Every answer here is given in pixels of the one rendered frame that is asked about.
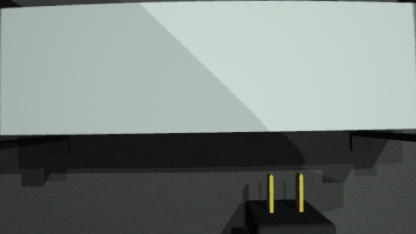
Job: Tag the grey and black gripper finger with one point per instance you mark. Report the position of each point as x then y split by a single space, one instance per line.
238 230

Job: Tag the black charger with two brass prongs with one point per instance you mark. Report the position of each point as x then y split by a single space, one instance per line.
290 216

